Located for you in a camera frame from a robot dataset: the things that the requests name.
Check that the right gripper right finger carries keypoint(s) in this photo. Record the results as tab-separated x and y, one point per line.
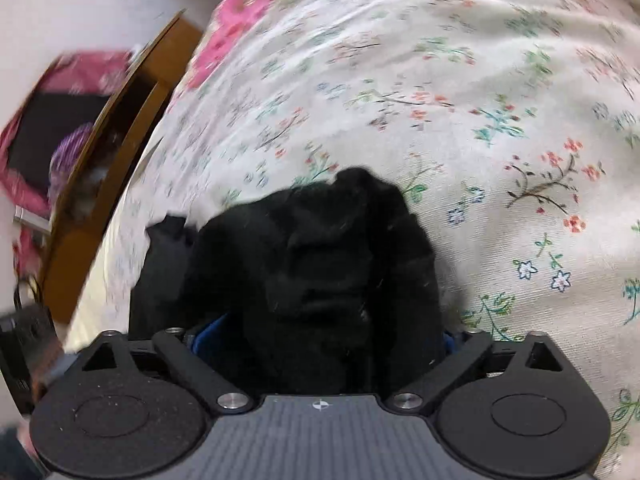
425	394

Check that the wooden TV cabinet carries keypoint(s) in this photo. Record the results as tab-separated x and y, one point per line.
106	162

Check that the floral bed quilt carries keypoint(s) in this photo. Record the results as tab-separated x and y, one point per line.
511	128

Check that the purple dotted cloth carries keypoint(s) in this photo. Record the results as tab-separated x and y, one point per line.
64	159

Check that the black power adapter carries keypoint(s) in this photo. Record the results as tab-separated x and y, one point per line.
29	345

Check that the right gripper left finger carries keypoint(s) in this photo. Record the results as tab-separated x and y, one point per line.
214	392

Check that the steel thermos bottle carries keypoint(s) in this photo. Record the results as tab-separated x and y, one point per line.
24	217

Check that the black television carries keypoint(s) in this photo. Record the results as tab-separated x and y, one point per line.
46	121

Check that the pink floral cover cloth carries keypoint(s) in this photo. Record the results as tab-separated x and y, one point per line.
82	72

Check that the black pants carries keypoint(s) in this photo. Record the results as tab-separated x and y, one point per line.
324	288

